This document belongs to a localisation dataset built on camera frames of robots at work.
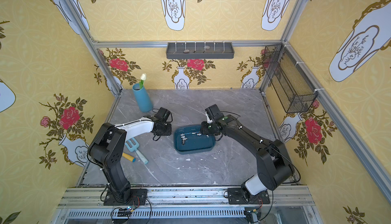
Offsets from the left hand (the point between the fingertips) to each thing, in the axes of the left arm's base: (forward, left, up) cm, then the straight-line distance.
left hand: (167, 131), depth 97 cm
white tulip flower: (+20, +12, +28) cm, 36 cm away
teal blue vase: (+17, +16, +12) cm, 26 cm away
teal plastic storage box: (-7, -13, +1) cm, 15 cm away
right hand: (-6, -20, +10) cm, 23 cm away
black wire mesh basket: (+2, -67, +33) cm, 74 cm away
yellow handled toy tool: (-18, +18, +1) cm, 25 cm away
